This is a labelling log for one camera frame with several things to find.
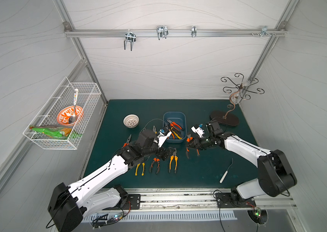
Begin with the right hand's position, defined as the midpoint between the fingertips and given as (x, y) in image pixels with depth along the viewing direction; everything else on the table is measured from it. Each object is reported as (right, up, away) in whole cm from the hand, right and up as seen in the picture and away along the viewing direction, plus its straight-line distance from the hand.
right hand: (187, 147), depth 84 cm
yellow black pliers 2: (-26, -14, -1) cm, 29 cm away
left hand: (-11, +3, -10) cm, 15 cm away
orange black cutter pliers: (+1, +6, 0) cm, 6 cm away
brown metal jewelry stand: (+33, +35, +2) cm, 49 cm away
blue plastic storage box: (-2, +17, +24) cm, 29 cm away
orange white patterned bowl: (-52, +18, -18) cm, 58 cm away
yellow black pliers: (-17, +13, -21) cm, 30 cm away
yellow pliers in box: (-5, +6, +13) cm, 15 cm away
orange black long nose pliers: (-19, -9, +3) cm, 22 cm away
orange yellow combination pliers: (-7, -6, +5) cm, 11 cm away
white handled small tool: (+22, -15, -2) cm, 27 cm away
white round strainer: (-39, +14, +22) cm, 46 cm away
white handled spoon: (-55, +17, -18) cm, 61 cm away
